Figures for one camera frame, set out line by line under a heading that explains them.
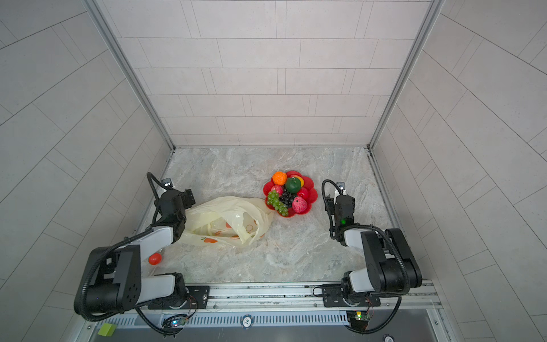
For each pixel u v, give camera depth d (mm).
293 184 910
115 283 408
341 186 778
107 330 631
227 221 707
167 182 747
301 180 949
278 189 936
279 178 941
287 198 911
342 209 680
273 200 889
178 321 643
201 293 722
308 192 936
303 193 933
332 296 710
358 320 683
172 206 659
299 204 868
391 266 437
